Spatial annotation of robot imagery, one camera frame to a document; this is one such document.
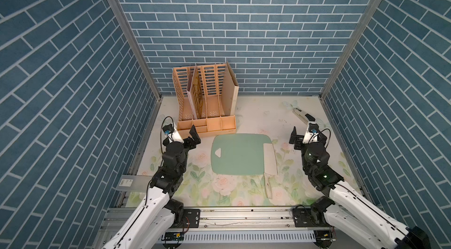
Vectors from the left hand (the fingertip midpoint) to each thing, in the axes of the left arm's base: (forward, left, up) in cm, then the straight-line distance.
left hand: (191, 128), depth 76 cm
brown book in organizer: (+23, +2, -1) cm, 23 cm away
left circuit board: (-36, +6, -26) cm, 45 cm away
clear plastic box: (-17, +27, -21) cm, 38 cm away
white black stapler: (+22, -63, -18) cm, 69 cm away
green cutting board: (-1, -23, -23) cm, 33 cm away
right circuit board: (-37, -56, -23) cm, 71 cm away
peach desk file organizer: (+41, 0, -21) cm, 46 cm away
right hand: (0, -51, 0) cm, 51 cm away
